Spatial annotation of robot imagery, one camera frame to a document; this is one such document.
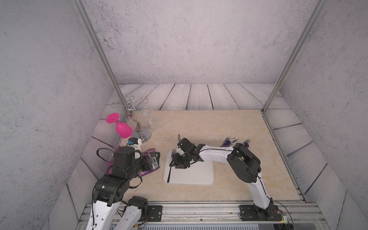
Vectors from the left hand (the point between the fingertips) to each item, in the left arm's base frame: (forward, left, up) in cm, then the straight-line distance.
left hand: (154, 155), depth 68 cm
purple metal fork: (+13, -6, -25) cm, 29 cm away
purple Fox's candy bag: (-5, -2, +7) cm, 9 cm away
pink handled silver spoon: (+23, -48, -23) cm, 58 cm away
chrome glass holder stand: (+29, +16, -20) cm, 39 cm away
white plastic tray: (+1, -24, -25) cm, 34 cm away
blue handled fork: (+24, -44, -24) cm, 55 cm away
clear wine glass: (+26, +7, -6) cm, 27 cm away
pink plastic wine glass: (+21, +23, -7) cm, 32 cm away
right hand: (+4, -6, -21) cm, 22 cm away
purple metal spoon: (+20, -43, -23) cm, 53 cm away
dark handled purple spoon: (+18, -55, -21) cm, 62 cm away
